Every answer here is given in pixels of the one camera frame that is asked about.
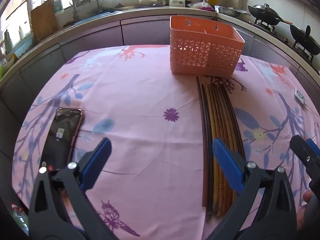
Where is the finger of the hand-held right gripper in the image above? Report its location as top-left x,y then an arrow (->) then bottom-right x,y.
305,138 -> 320,158
290,135 -> 320,183

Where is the bundle of wooden chopsticks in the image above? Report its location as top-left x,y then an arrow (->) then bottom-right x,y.
196,76 -> 247,222

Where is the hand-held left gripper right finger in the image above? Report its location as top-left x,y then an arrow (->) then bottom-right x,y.
207,137 -> 297,240

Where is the black smartphone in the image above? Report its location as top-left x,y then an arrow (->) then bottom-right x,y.
40,107 -> 85,172

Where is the wooden cutting board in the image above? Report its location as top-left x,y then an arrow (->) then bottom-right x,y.
30,0 -> 58,43

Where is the black wok with handle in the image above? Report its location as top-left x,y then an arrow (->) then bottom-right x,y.
247,4 -> 293,27

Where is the clear plastic water bottle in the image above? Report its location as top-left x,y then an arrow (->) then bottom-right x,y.
10,202 -> 29,235

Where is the steel tray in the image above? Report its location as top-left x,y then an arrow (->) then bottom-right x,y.
217,6 -> 248,18

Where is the orange plastic lattice basket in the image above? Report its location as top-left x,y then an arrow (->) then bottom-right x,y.
169,15 -> 245,77

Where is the person's right hand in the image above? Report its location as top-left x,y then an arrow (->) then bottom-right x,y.
297,189 -> 314,232

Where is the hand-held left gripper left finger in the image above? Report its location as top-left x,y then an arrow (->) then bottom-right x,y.
28,137 -> 118,240

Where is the small white device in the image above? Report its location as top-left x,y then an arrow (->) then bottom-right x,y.
293,88 -> 307,107

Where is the gas stove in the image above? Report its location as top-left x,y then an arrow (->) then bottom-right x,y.
249,17 -> 320,63

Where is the pink printed tablecloth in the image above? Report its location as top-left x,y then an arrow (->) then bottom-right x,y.
12,44 -> 320,240

